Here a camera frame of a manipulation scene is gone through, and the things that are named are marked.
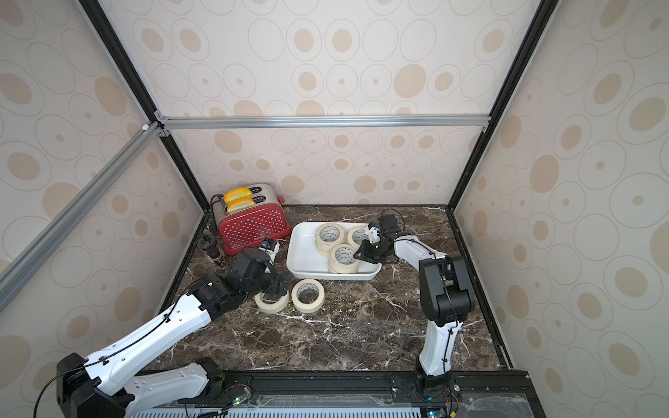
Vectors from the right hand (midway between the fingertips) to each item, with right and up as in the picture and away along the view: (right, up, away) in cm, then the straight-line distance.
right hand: (354, 258), depth 95 cm
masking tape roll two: (-1, +7, +4) cm, 8 cm away
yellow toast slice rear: (-43, +24, 0) cm, 49 cm away
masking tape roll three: (-17, -13, -3) cm, 21 cm away
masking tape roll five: (-28, -16, -8) cm, 33 cm away
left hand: (-22, -2, -19) cm, 28 cm away
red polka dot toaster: (-33, +14, +2) cm, 36 cm away
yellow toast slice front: (-41, +20, -3) cm, 45 cm away
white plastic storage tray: (-19, -2, +7) cm, 20 cm away
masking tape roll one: (-10, +8, +10) cm, 17 cm away
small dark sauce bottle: (-53, +5, -1) cm, 53 cm away
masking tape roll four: (-5, -1, +4) cm, 6 cm away
